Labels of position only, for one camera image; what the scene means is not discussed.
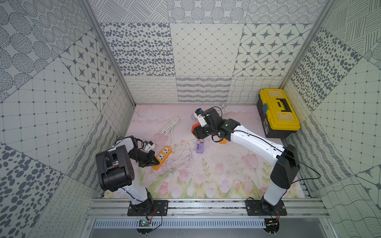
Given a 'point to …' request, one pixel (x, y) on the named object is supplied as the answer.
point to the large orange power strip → (162, 157)
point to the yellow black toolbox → (277, 116)
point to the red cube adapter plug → (193, 128)
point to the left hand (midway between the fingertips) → (155, 163)
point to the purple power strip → (200, 146)
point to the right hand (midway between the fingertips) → (201, 130)
